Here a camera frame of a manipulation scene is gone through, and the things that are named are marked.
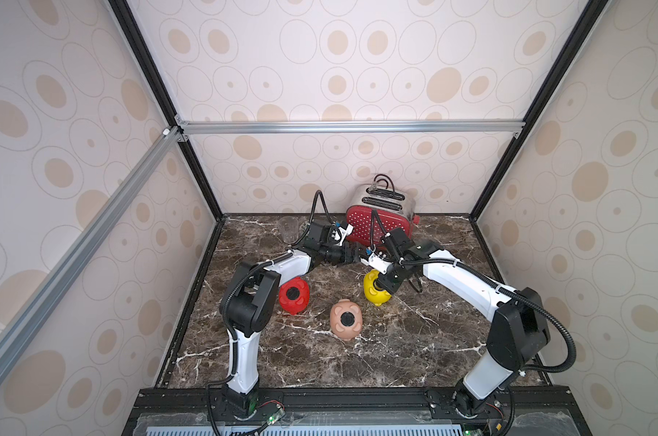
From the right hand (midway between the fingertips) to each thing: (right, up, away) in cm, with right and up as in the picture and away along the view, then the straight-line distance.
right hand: (393, 277), depth 88 cm
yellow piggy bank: (-7, -5, 0) cm, 9 cm away
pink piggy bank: (-15, -12, -6) cm, 20 cm away
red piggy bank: (-32, -5, -2) cm, 32 cm away
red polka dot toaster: (-3, +23, +13) cm, 27 cm away
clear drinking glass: (-38, +17, +25) cm, 48 cm away
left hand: (-7, +7, 0) cm, 10 cm away
